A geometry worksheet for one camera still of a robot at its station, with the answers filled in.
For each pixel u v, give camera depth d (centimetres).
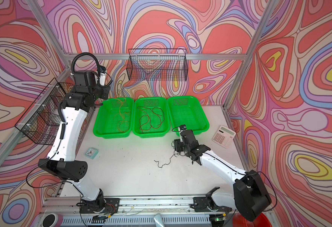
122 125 107
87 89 52
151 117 112
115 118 112
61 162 42
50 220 65
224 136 99
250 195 41
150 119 111
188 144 64
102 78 62
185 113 116
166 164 87
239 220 71
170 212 72
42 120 71
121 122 108
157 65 95
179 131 77
